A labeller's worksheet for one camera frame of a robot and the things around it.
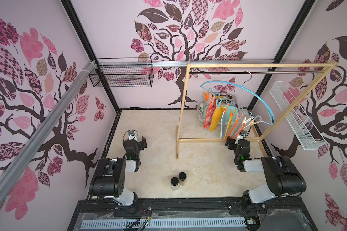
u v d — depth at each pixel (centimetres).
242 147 71
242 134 79
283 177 45
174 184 73
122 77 122
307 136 72
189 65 56
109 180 45
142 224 70
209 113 87
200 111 109
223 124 122
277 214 72
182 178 75
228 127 109
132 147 71
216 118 86
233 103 102
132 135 80
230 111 97
